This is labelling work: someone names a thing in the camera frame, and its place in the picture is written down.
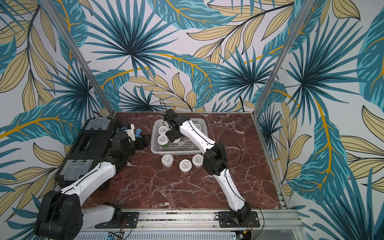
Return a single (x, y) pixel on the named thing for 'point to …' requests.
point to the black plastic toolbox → (89, 148)
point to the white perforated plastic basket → (184, 147)
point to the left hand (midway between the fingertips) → (145, 137)
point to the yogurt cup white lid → (162, 130)
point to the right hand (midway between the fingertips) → (175, 134)
